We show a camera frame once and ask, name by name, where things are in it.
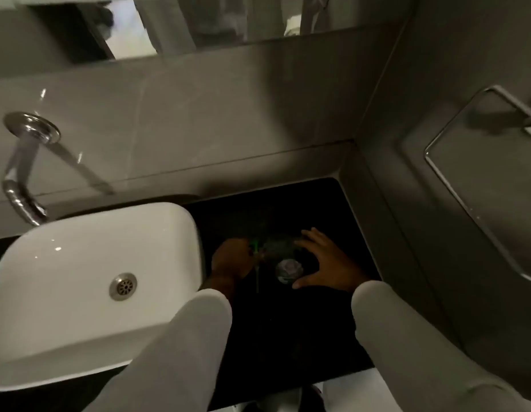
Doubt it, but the person's right hand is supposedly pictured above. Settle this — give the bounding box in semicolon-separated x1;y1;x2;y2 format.
292;227;370;294

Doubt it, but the person's left hand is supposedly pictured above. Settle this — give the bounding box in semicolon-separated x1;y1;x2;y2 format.
210;237;261;293

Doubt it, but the white green hand soap bottle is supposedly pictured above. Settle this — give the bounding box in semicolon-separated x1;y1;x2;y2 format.
248;236;307;283

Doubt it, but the person's right forearm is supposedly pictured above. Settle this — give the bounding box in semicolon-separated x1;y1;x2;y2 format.
350;280;531;412

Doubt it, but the person's left forearm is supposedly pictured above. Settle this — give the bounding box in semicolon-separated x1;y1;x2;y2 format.
83;276;234;412

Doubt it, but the person's right dark shoe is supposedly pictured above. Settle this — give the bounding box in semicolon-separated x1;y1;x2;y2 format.
299;385;327;412

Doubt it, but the metal sink drain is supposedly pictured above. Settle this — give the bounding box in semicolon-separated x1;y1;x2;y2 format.
108;272;138;302

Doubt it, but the white ceramic sink basin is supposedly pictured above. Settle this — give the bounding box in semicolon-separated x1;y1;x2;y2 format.
0;202;205;393

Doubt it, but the chrome towel ring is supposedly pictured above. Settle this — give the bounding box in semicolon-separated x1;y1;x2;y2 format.
423;84;531;286

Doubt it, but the chrome wall faucet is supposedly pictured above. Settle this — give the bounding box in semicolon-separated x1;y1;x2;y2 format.
0;111;62;228

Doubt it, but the wall mirror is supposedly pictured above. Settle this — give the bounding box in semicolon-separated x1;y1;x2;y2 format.
0;0;421;78

